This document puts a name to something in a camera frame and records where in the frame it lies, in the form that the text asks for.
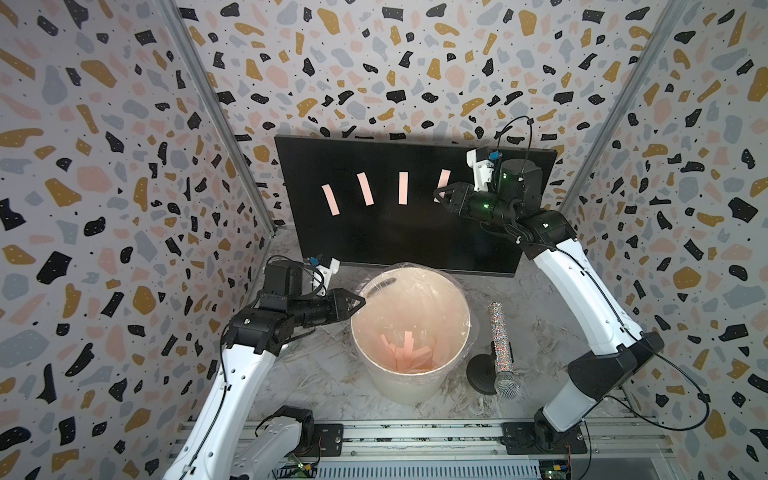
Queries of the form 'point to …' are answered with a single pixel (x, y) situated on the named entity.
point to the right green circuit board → (555, 469)
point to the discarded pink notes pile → (406, 359)
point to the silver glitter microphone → (507, 382)
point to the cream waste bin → (432, 306)
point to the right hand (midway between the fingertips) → (437, 193)
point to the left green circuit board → (297, 470)
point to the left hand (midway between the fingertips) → (364, 303)
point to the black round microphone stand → (480, 371)
